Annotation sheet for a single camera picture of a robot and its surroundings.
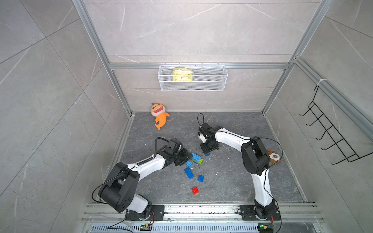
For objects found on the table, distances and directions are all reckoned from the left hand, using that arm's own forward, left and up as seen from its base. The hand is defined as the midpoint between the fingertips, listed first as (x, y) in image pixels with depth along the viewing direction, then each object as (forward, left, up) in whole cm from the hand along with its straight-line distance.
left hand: (193, 155), depth 87 cm
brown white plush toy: (0, -52, -5) cm, 52 cm away
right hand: (+7, -10, -7) cm, 14 cm away
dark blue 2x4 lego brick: (-9, +3, -6) cm, 11 cm away
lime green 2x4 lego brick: (-3, -4, -4) cm, 6 cm away
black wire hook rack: (-15, -63, +26) cm, 70 cm away
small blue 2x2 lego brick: (+4, -10, -8) cm, 13 cm away
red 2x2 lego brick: (-19, 0, -6) cm, 20 cm away
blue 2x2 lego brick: (-12, -4, -6) cm, 14 cm away
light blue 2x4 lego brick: (-2, +3, -6) cm, 7 cm away
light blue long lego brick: (0, -2, -2) cm, 3 cm away
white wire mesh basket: (+48, -11, +22) cm, 54 cm away
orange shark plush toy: (+39, +26, +1) cm, 47 cm away
